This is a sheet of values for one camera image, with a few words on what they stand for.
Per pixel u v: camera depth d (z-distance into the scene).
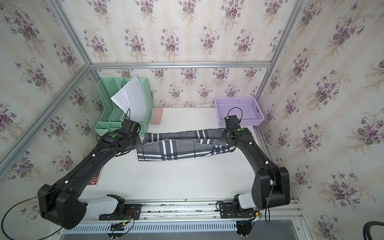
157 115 1.19
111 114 1.15
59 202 0.38
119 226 0.72
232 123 0.67
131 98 0.95
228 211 0.73
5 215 0.34
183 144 0.86
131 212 0.72
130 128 0.61
